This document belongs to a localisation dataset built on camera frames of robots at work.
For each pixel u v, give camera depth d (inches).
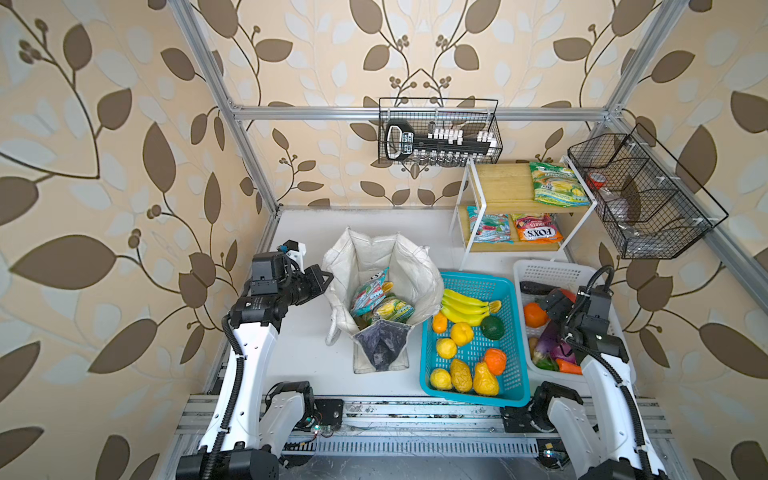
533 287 36.9
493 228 35.0
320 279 26.1
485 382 29.0
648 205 29.0
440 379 29.7
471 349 33.9
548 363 29.8
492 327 32.8
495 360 30.3
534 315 33.3
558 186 30.1
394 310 31.5
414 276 32.6
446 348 31.8
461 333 32.8
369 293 32.5
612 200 27.6
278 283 23.4
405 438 28.4
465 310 34.9
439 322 34.1
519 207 29.9
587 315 23.5
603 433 17.7
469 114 35.9
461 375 30.2
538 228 35.7
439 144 32.9
